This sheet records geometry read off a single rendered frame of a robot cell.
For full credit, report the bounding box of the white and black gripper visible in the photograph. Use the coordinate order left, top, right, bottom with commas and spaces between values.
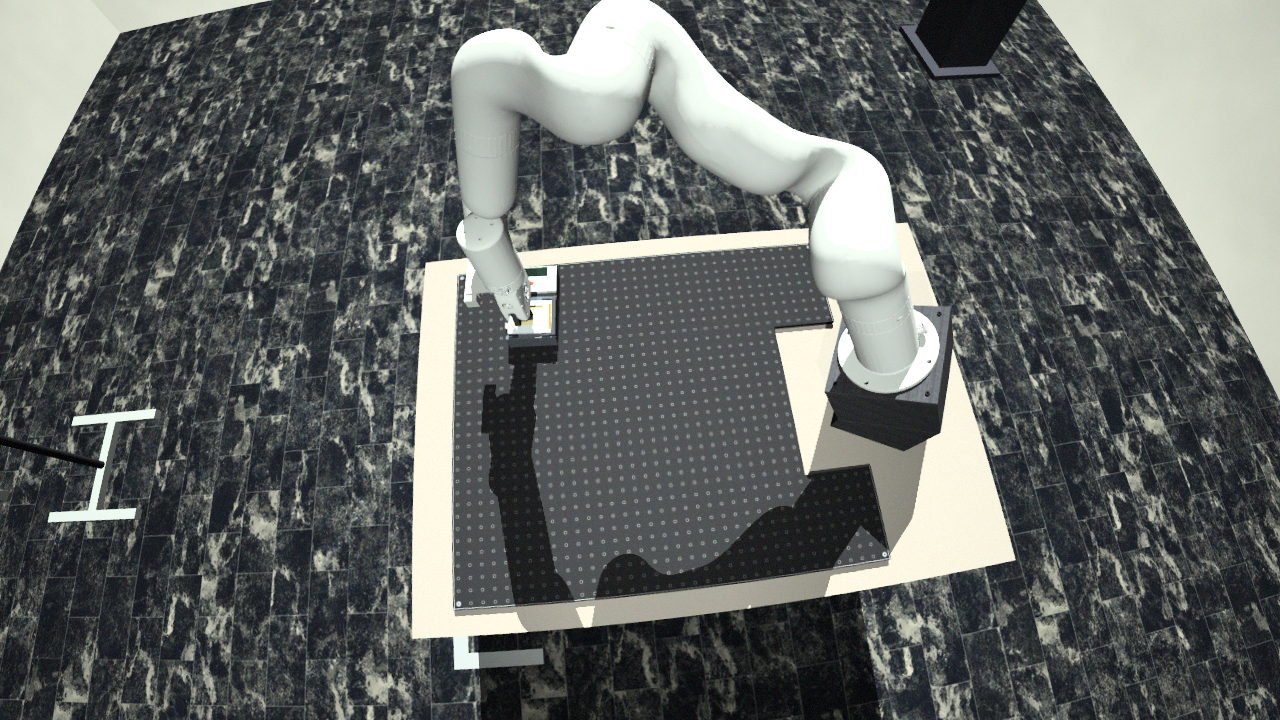
493, 272, 532, 325

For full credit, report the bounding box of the white cassette with yellow panel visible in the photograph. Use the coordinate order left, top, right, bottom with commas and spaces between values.
508, 300, 552, 334

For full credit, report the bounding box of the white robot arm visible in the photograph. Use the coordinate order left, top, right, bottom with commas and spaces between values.
451, 0, 940, 393

